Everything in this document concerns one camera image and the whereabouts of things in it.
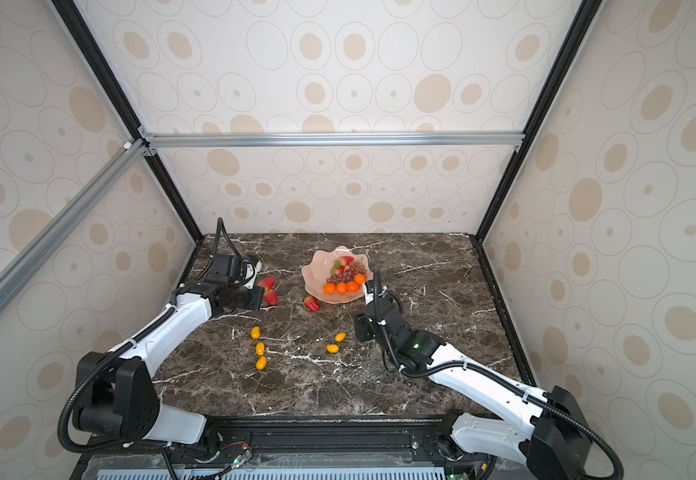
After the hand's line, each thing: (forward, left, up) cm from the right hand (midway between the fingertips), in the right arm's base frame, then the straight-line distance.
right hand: (363, 310), depth 79 cm
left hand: (+9, +27, -3) cm, 29 cm away
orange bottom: (+17, +11, -14) cm, 25 cm away
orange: (+17, +3, -13) cm, 22 cm away
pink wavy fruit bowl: (+26, +16, -13) cm, 34 cm away
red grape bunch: (+22, +5, -13) cm, 27 cm away
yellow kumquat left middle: (-3, +31, -16) cm, 35 cm away
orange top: (+17, +7, -14) cm, 23 cm away
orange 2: (+19, +1, -12) cm, 23 cm away
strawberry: (+27, +6, -12) cm, 30 cm away
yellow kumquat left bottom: (-7, +30, -16) cm, 35 cm away
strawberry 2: (+11, +16, -15) cm, 25 cm away
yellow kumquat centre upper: (0, +7, -17) cm, 18 cm away
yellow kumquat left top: (+2, +33, -15) cm, 37 cm away
